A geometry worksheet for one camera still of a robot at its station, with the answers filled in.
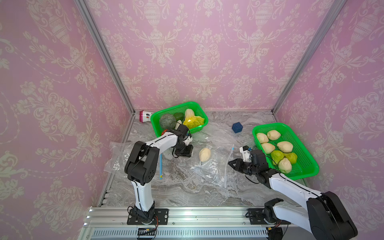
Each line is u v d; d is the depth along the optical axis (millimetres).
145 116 1091
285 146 937
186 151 836
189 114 1089
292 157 881
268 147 920
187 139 894
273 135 996
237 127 1050
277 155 894
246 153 804
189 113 1091
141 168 501
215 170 834
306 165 870
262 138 970
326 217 404
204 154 897
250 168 734
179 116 1119
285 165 850
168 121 999
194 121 1005
